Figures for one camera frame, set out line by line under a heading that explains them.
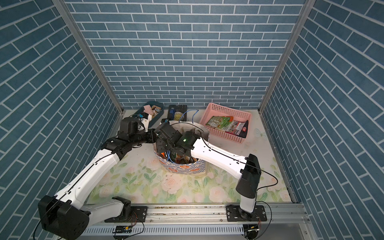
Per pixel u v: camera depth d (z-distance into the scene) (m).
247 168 0.43
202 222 0.72
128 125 0.57
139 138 0.64
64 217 0.38
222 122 1.07
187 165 0.64
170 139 0.53
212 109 1.20
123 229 0.72
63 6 0.70
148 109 1.11
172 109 1.16
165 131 0.52
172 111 1.15
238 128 1.03
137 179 0.85
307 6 0.71
